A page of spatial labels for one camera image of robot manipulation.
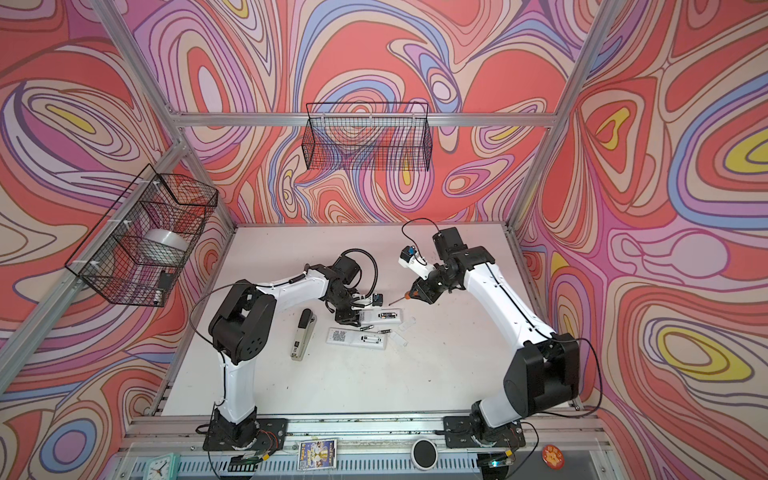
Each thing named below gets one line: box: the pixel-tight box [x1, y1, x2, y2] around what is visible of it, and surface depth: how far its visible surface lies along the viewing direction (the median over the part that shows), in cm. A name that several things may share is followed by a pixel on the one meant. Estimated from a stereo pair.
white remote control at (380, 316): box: [358, 308, 402, 324], surface depth 95 cm
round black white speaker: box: [411, 438, 438, 471], surface depth 68 cm
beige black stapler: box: [290, 308, 317, 361], surface depth 90 cm
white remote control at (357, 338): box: [326, 327, 388, 350], surface depth 90 cm
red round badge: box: [542, 444, 565, 470], surface depth 72 cm
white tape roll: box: [143, 228, 189, 258], surface depth 73 cm
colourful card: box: [297, 439, 337, 471], surface depth 71 cm
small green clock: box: [143, 453, 181, 480], surface depth 69 cm
